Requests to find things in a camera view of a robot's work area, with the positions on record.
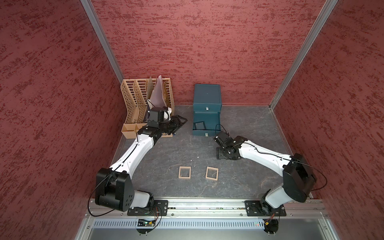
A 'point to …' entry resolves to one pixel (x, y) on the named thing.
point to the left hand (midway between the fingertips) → (184, 124)
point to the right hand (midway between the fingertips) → (224, 157)
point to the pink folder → (157, 98)
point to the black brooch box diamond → (199, 125)
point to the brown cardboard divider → (149, 87)
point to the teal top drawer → (199, 107)
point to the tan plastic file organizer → (134, 92)
